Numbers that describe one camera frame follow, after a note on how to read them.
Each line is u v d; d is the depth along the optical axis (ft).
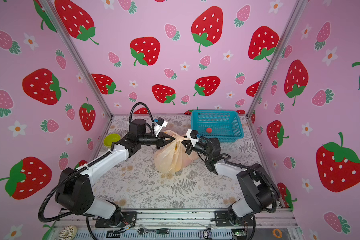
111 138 3.42
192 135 2.12
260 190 1.45
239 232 2.34
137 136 2.09
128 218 2.45
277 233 2.30
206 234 2.21
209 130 3.52
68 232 2.25
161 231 2.31
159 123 2.25
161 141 2.35
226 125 3.76
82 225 2.39
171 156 2.52
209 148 2.06
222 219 2.45
